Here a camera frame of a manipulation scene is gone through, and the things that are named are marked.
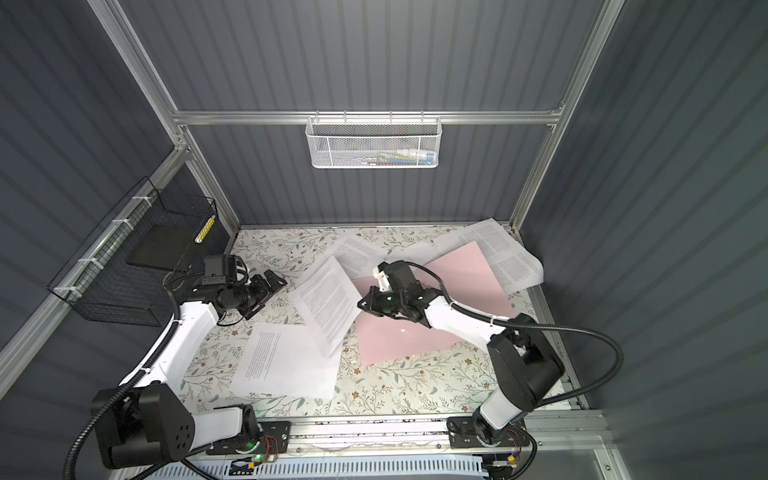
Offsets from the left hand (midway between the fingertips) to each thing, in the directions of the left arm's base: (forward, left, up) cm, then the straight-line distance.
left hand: (276, 291), depth 84 cm
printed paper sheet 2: (-14, -1, -17) cm, 22 cm away
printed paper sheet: (+1, -13, -11) cm, 17 cm away
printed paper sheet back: (+23, -21, -16) cm, 35 cm away
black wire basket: (-3, +32, +14) cm, 35 cm away
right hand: (-6, -24, -1) cm, 24 cm away
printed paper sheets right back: (+17, -80, -14) cm, 83 cm away
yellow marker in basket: (+13, +18, +13) cm, 26 cm away
